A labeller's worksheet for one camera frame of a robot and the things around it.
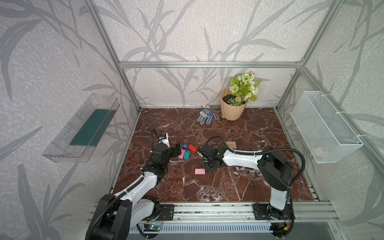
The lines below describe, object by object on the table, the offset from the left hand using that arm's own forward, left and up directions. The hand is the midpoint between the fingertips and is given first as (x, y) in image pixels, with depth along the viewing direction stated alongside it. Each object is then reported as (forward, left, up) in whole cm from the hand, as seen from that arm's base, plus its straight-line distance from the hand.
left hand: (175, 138), depth 87 cm
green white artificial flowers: (+31, -42, +13) cm, 54 cm away
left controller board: (-42, +8, -13) cm, 45 cm away
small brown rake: (+34, -27, -10) cm, 44 cm away
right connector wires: (-43, -54, -12) cm, 70 cm away
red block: (-1, -11, -11) cm, 15 cm away
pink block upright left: (-6, -3, -11) cm, 13 cm away
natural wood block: (+3, -36, -12) cm, 38 cm away
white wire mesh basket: (-11, -69, +23) cm, 73 cm away
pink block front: (-15, -15, -12) cm, 24 cm away
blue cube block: (+1, -5, -11) cm, 12 cm away
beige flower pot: (+24, -36, -3) cm, 43 cm away
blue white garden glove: (+31, -19, -12) cm, 38 cm away
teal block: (-5, -6, -12) cm, 14 cm away
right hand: (-8, -19, -12) cm, 24 cm away
